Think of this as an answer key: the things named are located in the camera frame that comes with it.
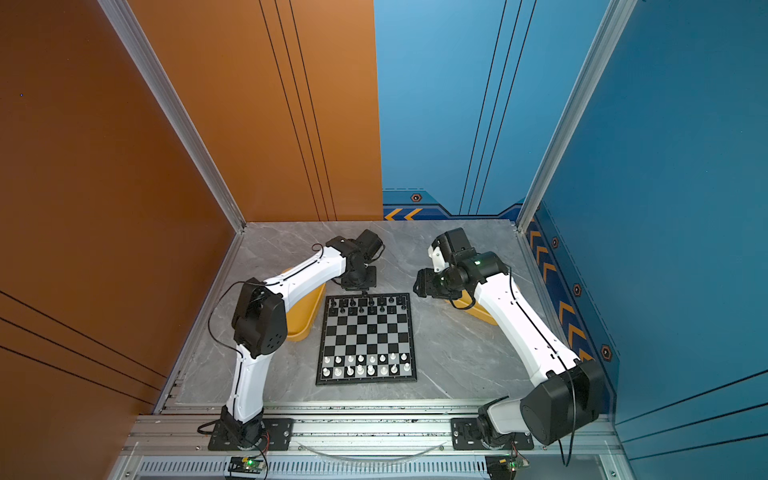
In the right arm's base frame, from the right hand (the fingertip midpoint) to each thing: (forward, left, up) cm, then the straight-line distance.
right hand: (420, 288), depth 78 cm
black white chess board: (-5, +16, -19) cm, 25 cm away
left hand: (+10, +15, -12) cm, 21 cm away
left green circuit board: (-36, +43, -21) cm, 60 cm away
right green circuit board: (-36, -19, -22) cm, 46 cm away
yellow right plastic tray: (-13, -9, +13) cm, 20 cm away
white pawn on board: (-12, +26, -17) cm, 33 cm away
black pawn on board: (+3, +27, -18) cm, 32 cm away
